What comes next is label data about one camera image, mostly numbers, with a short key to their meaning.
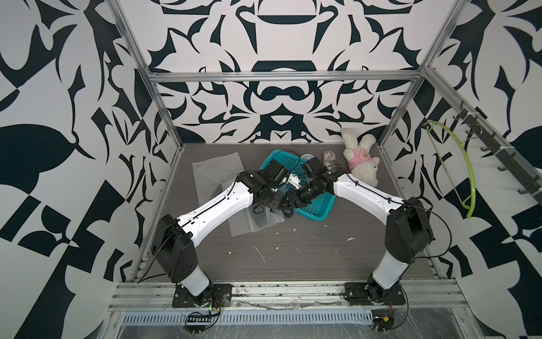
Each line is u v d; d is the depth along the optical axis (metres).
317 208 0.96
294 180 0.78
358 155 1.03
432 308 0.74
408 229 0.46
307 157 1.10
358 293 0.74
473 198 0.66
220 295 0.74
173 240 0.41
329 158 1.11
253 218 0.88
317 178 0.68
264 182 0.56
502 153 0.59
